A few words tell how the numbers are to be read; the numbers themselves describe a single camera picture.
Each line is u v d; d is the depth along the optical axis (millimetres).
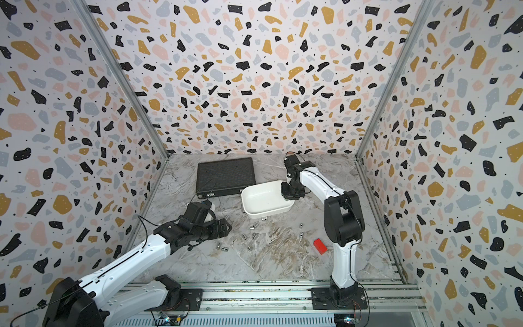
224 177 1008
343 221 525
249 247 856
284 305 733
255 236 895
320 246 853
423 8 712
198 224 646
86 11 700
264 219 948
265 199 1053
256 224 925
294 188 810
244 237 897
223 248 858
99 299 413
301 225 923
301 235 897
